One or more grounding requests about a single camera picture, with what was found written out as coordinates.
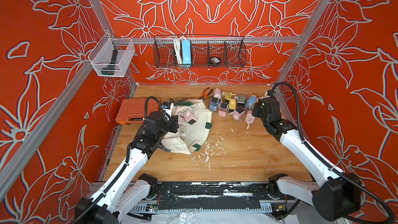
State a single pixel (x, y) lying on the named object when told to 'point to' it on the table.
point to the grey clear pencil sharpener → (241, 100)
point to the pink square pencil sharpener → (189, 117)
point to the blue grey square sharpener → (214, 102)
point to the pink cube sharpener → (238, 113)
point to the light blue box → (186, 54)
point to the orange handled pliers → (203, 95)
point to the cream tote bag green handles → (189, 138)
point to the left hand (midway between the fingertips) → (177, 115)
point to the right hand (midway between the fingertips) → (259, 103)
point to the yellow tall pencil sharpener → (232, 104)
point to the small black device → (215, 61)
